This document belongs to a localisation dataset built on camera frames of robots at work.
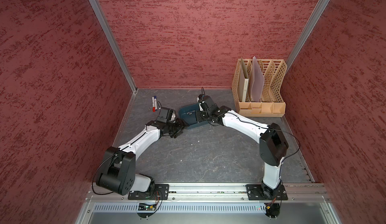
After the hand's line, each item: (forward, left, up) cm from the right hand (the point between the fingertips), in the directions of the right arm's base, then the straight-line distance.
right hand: (197, 116), depth 89 cm
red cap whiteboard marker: (+19, +33, -11) cm, 40 cm away
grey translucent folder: (+26, -42, +4) cm, 50 cm away
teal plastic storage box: (+10, +7, -10) cm, 16 cm away
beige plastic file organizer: (+12, -51, -5) cm, 53 cm away
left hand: (-8, +6, -2) cm, 11 cm away
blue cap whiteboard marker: (+20, +32, -10) cm, 39 cm away
